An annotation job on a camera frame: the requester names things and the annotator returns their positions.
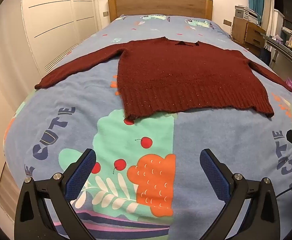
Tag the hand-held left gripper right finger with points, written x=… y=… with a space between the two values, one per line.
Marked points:
x=213 y=175

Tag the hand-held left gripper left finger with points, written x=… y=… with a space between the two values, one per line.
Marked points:
x=82 y=172

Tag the dark red knit sweater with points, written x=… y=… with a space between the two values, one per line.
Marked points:
x=186 y=75

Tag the blue printed blanket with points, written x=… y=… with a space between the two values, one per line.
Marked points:
x=211 y=135

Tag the glass desk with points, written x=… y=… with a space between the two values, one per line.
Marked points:
x=288 y=55

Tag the dark bag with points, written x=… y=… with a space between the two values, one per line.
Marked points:
x=266 y=55

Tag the wooden nightstand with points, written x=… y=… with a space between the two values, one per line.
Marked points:
x=251 y=33

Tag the white printer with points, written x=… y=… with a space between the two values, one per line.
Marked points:
x=246 y=13

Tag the white wardrobe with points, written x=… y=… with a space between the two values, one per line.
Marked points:
x=55 y=17

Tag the wooden headboard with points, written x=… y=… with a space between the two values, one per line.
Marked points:
x=161 y=3

